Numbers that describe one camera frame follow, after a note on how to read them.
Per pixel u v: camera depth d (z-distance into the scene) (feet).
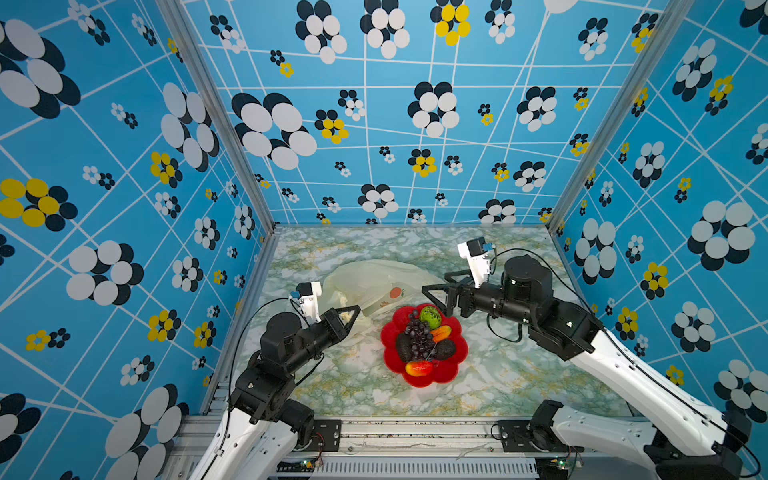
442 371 2.66
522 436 2.41
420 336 2.72
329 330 1.90
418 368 2.64
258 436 1.53
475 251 1.78
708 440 1.23
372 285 2.94
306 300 2.01
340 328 2.02
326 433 2.42
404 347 2.76
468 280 1.81
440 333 2.86
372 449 2.38
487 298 1.80
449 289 1.75
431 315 2.86
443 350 2.71
